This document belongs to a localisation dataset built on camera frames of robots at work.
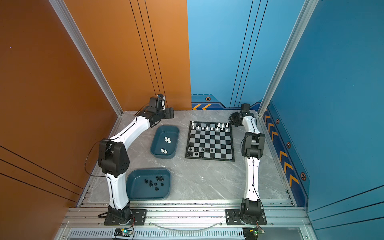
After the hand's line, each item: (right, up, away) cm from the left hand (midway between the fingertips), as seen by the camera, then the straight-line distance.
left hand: (169, 109), depth 95 cm
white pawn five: (+29, -12, +11) cm, 33 cm away
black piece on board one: (+14, -26, +1) cm, 29 cm away
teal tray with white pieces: (-4, -22, +7) cm, 23 cm away
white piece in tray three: (-5, -26, +1) cm, 27 cm away
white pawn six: (+33, -13, +10) cm, 36 cm away
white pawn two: (+19, -12, +13) cm, 26 cm away
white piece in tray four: (-3, -27, +1) cm, 27 cm away
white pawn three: (+22, -12, +11) cm, 28 cm away
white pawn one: (+15, -12, +13) cm, 23 cm away
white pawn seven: (+36, -13, +10) cm, 39 cm away
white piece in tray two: (-1, -21, +5) cm, 21 cm away
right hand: (+42, -5, +20) cm, 46 cm away
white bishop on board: (+34, -10, +13) cm, 38 cm away
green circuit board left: (-18, -61, -24) cm, 68 cm away
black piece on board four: (+18, -28, -1) cm, 33 cm away
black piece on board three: (+27, -26, +1) cm, 38 cm away
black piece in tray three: (-4, -41, -10) cm, 42 cm away
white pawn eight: (+39, -14, +10) cm, 43 cm away
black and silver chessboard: (+27, -21, +6) cm, 34 cm away
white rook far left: (+15, -8, +14) cm, 22 cm away
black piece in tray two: (-8, -43, -12) cm, 45 cm away
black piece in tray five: (-4, -45, -14) cm, 48 cm away
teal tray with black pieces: (-10, -43, -11) cm, 46 cm away
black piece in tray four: (-2, -44, -12) cm, 45 cm away
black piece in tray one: (-11, -42, -11) cm, 45 cm away
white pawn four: (+25, -12, +11) cm, 30 cm away
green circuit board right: (+44, -62, -25) cm, 80 cm away
